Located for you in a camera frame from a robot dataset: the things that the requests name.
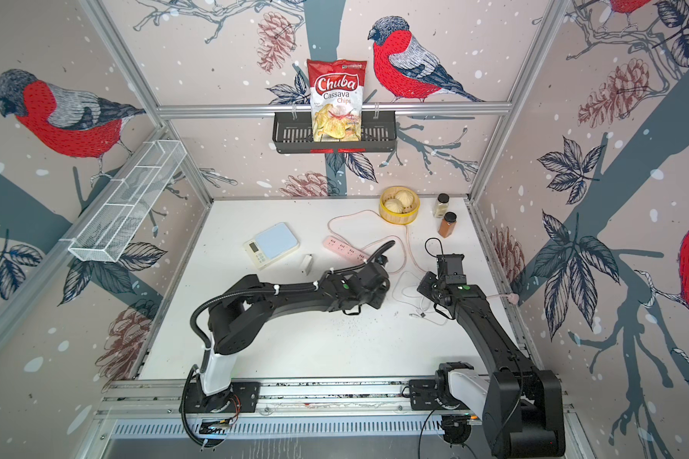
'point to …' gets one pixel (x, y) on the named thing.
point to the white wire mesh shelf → (106, 231)
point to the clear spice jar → (441, 206)
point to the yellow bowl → (409, 214)
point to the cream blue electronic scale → (272, 245)
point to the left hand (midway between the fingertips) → (386, 286)
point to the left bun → (394, 205)
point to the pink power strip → (344, 250)
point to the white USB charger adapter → (306, 265)
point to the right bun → (406, 197)
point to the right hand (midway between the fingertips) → (425, 281)
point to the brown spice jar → (448, 224)
